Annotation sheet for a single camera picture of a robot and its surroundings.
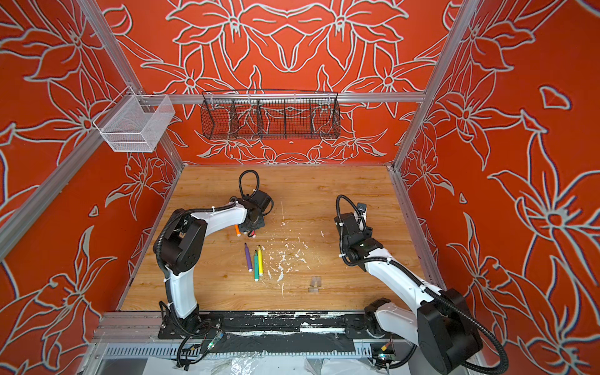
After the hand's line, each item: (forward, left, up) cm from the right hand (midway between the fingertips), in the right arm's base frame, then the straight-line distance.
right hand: (353, 224), depth 85 cm
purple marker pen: (-9, +40, -10) cm, 42 cm away
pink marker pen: (-5, +37, +2) cm, 37 cm away
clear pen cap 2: (-21, +16, -9) cm, 28 cm away
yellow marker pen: (-10, +36, -10) cm, 38 cm away
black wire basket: (+45, +35, +19) cm, 61 cm away
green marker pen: (-15, +36, -9) cm, 40 cm away
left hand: (+8, +40, -9) cm, 42 cm away
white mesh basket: (+36, +86, +22) cm, 96 cm away
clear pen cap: (-17, +15, -10) cm, 25 cm away
